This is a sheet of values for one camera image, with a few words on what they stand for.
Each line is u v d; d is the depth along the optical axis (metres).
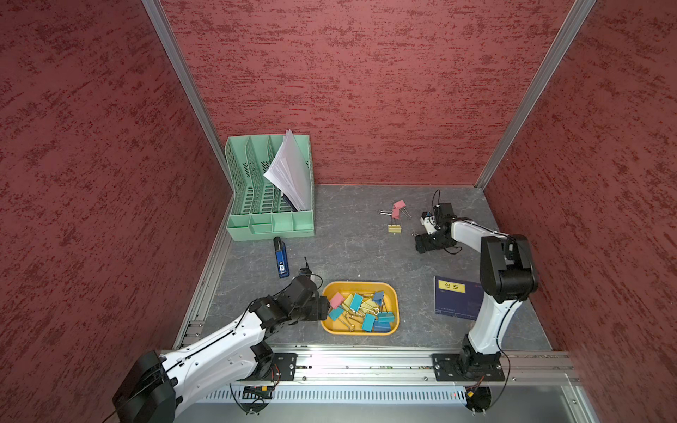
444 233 0.77
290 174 0.95
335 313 0.83
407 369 0.76
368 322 0.81
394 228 1.05
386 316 0.83
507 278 0.52
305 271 0.74
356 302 0.83
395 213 1.10
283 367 0.74
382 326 0.79
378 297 0.87
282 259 0.92
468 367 0.67
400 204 1.13
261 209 1.13
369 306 0.84
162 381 0.41
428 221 0.92
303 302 0.64
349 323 0.82
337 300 0.84
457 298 0.88
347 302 0.84
